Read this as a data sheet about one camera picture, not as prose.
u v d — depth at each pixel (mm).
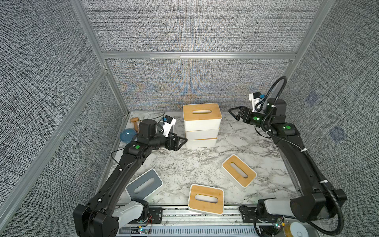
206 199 774
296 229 645
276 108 525
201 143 975
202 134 868
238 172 868
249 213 733
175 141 630
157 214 735
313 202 377
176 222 731
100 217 371
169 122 629
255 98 633
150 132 567
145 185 813
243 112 626
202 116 785
